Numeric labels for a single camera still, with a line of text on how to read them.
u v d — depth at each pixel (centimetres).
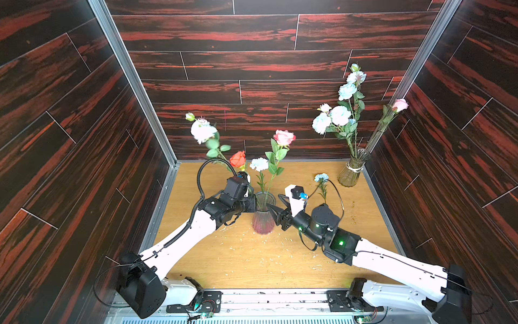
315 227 50
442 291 40
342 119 72
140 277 39
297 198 55
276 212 59
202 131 70
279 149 73
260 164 74
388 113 89
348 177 105
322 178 108
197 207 54
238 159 72
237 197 60
